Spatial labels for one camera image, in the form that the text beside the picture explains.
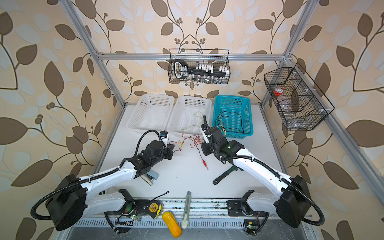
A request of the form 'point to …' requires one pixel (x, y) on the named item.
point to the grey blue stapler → (149, 177)
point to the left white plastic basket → (152, 112)
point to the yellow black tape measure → (154, 208)
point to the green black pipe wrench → (234, 167)
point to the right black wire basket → (302, 106)
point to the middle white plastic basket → (187, 115)
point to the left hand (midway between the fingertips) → (175, 144)
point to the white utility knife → (187, 209)
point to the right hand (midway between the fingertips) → (205, 144)
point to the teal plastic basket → (233, 114)
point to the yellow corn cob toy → (172, 224)
